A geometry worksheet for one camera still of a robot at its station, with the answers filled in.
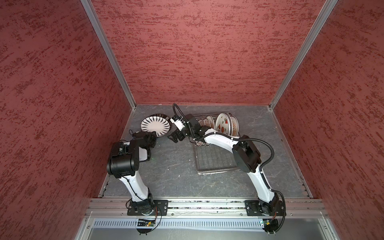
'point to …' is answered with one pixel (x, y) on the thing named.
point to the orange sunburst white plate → (201, 122)
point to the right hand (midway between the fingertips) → (172, 134)
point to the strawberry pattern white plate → (224, 124)
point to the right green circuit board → (270, 225)
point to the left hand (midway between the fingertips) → (157, 132)
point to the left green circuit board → (145, 222)
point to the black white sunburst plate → (160, 123)
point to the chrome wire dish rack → (210, 158)
